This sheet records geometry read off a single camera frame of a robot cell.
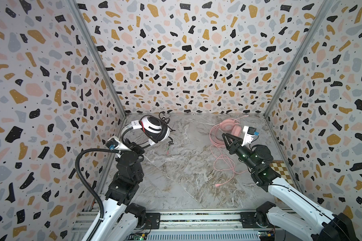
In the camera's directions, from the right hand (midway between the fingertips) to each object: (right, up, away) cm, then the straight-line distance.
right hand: (223, 133), depth 69 cm
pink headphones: (+11, +4, +39) cm, 41 cm away
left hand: (-43, -2, -3) cm, 43 cm away
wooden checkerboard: (+39, -21, +22) cm, 49 cm away
